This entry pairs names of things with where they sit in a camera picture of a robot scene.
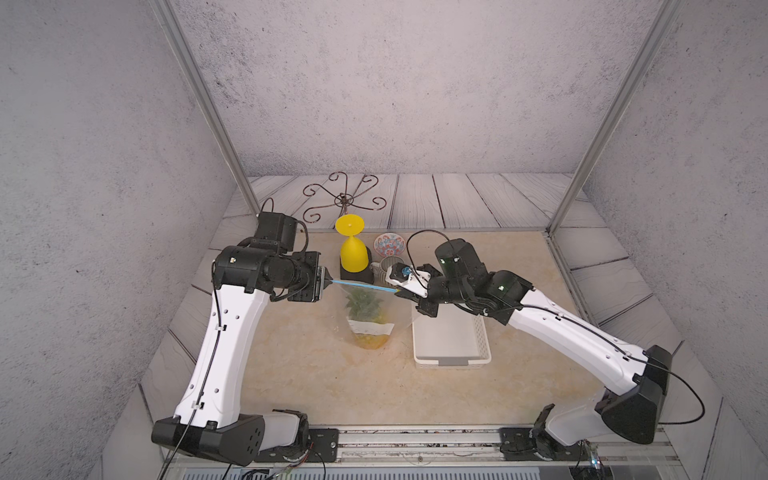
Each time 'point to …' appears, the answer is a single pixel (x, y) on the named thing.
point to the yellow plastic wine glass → (354, 256)
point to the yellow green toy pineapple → (367, 320)
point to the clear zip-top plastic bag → (397, 309)
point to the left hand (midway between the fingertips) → (341, 269)
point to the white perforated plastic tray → (455, 338)
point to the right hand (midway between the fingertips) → (402, 287)
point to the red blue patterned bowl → (389, 244)
